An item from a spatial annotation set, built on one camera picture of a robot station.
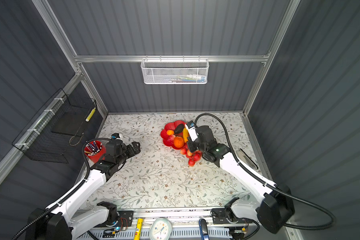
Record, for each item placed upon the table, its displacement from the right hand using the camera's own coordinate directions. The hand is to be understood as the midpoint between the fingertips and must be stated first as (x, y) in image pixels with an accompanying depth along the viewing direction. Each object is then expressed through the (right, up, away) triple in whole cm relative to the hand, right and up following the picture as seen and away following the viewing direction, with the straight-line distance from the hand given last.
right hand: (190, 137), depth 79 cm
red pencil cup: (-52, -8, +1) cm, 52 cm away
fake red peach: (-12, -2, +20) cm, 24 cm away
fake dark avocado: (-7, +4, +27) cm, 28 cm away
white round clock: (-14, -42, -10) cm, 46 cm away
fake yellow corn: (-2, 0, +23) cm, 23 cm away
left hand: (-33, -5, +4) cm, 33 cm away
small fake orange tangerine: (-13, +2, +25) cm, 28 cm away
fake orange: (-7, -4, +16) cm, 18 cm away
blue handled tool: (+5, -41, -12) cm, 43 cm away
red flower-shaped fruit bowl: (-18, 0, +24) cm, 30 cm away
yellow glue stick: (-25, -43, -11) cm, 51 cm away
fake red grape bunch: (+1, -11, +1) cm, 11 cm away
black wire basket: (-67, +3, -7) cm, 67 cm away
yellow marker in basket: (-55, +12, +2) cm, 57 cm away
